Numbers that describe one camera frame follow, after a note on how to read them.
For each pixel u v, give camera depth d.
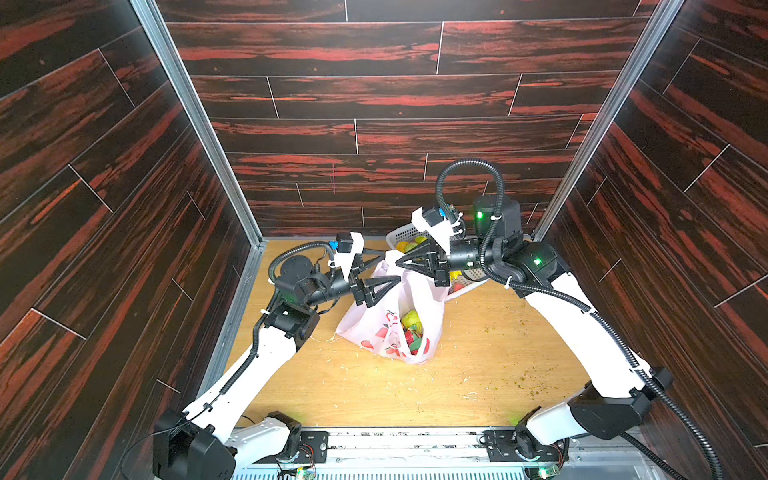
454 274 0.53
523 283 0.44
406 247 0.55
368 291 0.55
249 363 0.46
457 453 0.74
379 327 0.75
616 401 0.41
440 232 0.49
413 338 0.70
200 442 0.38
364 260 0.64
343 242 0.52
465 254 0.51
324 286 0.52
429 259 0.52
